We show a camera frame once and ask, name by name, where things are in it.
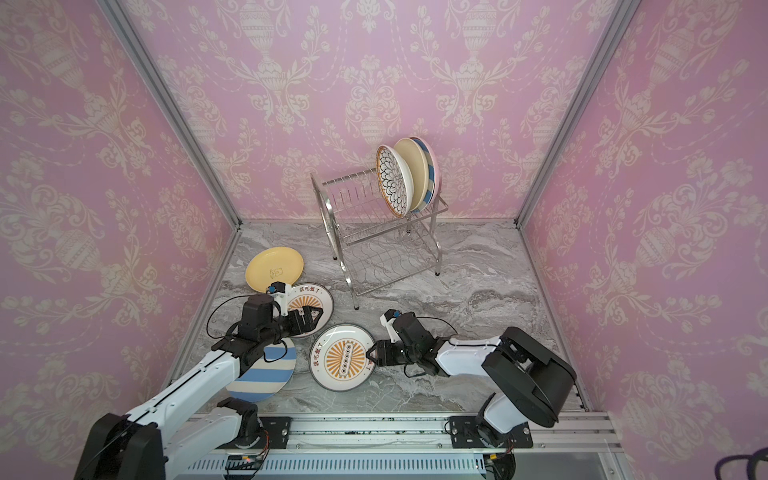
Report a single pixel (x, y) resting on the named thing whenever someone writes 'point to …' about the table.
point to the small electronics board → (243, 462)
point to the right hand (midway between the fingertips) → (373, 355)
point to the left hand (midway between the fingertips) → (313, 314)
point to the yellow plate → (273, 264)
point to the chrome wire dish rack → (373, 247)
